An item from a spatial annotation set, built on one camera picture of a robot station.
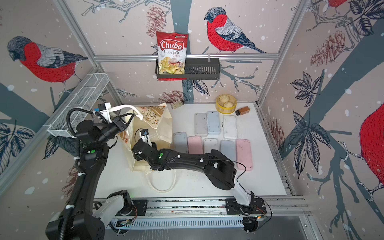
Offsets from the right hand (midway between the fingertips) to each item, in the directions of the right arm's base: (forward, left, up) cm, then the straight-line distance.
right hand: (138, 147), depth 79 cm
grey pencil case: (+12, -20, -13) cm, 27 cm away
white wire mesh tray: (+20, +33, +16) cm, 42 cm away
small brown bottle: (+41, -65, -13) cm, 78 cm away
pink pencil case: (+10, -30, -14) cm, 34 cm away
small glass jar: (+46, -13, -12) cm, 49 cm away
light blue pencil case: (+10, -52, -16) cm, 55 cm away
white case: (+11, -39, -14) cm, 43 cm away
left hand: (+7, -3, +21) cm, 23 cm away
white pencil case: (+27, -33, -13) cm, 44 cm away
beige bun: (+51, -51, -10) cm, 73 cm away
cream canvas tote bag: (+10, -10, +12) cm, 18 cm away
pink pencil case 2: (+4, -60, -13) cm, 62 cm away
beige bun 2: (+43, -54, -9) cm, 69 cm away
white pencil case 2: (+24, -54, -15) cm, 61 cm away
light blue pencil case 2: (+26, -42, -14) cm, 51 cm away
